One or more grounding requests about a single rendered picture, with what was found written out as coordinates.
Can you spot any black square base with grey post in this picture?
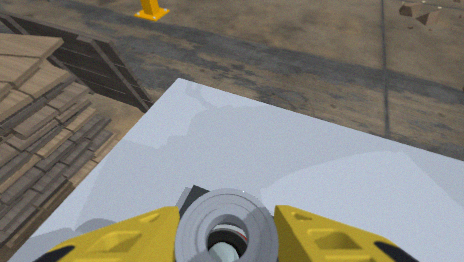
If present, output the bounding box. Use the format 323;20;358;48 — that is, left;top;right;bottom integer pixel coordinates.
179;185;241;262

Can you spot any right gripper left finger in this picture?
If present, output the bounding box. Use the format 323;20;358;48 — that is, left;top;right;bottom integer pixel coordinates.
48;206;180;262

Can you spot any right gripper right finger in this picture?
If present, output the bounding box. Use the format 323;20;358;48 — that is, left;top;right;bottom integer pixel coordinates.
274;205;400;262

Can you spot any yellow safety guard rail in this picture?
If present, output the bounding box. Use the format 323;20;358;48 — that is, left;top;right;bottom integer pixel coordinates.
134;0;170;21

